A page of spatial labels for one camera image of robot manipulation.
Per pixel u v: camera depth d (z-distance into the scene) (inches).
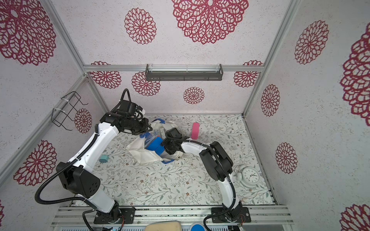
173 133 30.1
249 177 32.8
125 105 24.3
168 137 30.8
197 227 27.1
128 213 29.3
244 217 28.6
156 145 36.9
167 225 27.6
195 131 43.4
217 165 20.8
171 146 32.7
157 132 39.8
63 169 16.3
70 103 31.4
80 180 16.6
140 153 34.5
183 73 37.2
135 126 26.4
